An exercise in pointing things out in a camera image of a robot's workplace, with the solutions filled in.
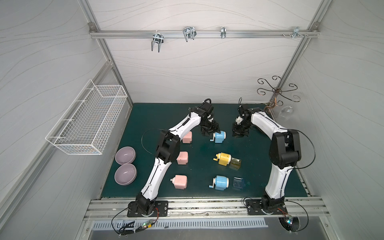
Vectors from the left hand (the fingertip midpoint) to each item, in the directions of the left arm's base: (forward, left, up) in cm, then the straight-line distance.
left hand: (218, 134), depth 92 cm
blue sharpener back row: (-1, -1, -3) cm, 3 cm away
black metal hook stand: (+11, -31, +22) cm, 40 cm away
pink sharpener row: (-16, +22, -3) cm, 27 cm away
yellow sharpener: (-15, -2, -3) cm, 15 cm away
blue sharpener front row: (-28, +1, -2) cm, 29 cm away
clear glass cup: (+8, -40, +12) cm, 42 cm away
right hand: (+1, -10, -2) cm, 10 cm away
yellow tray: (-15, -10, -10) cm, 21 cm away
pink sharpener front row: (-28, +22, -2) cm, 36 cm away
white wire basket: (-12, +65, +22) cm, 70 cm away
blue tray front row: (-26, -10, -10) cm, 30 cm away
